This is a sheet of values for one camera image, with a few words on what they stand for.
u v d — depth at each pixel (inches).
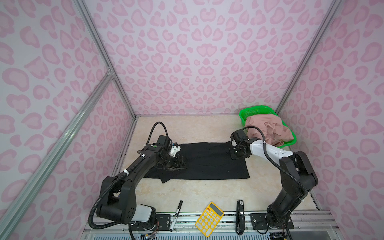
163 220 28.9
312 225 28.6
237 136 30.1
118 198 17.0
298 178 18.5
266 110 45.2
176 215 29.4
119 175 18.0
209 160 38.4
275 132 37.2
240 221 28.2
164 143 27.6
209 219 28.9
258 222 28.8
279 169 18.3
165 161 27.8
